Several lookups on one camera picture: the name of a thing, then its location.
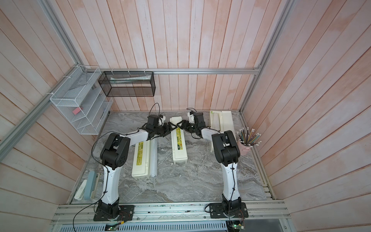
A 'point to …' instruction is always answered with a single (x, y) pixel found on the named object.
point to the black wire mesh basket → (128, 83)
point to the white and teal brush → (87, 188)
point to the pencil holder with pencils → (247, 140)
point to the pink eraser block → (76, 110)
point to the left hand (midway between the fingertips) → (175, 130)
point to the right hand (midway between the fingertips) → (179, 125)
